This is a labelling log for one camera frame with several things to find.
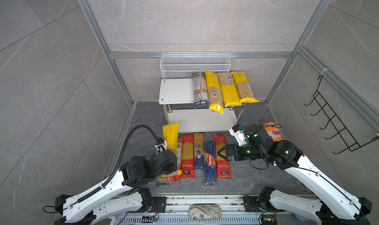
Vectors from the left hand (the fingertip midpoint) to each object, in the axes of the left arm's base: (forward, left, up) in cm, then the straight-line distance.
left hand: (176, 157), depth 68 cm
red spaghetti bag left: (-4, 0, -19) cm, 19 cm away
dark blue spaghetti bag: (+12, -13, -19) cm, 26 cm away
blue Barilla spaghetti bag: (+3, -18, -17) cm, 25 cm away
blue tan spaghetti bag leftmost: (-5, +9, -18) cm, 21 cm away
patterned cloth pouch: (-20, -13, -17) cm, 29 cm away
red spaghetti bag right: (+1, -25, -19) cm, 31 cm away
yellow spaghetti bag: (+11, +3, +4) cm, 12 cm away
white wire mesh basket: (+62, -4, +9) cm, 63 cm away
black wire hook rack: (+1, -75, +11) cm, 75 cm away
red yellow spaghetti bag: (+3, -5, -18) cm, 19 cm away
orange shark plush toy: (+21, -60, -12) cm, 65 cm away
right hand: (+1, -22, +4) cm, 22 cm away
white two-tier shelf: (+28, 0, +13) cm, 31 cm away
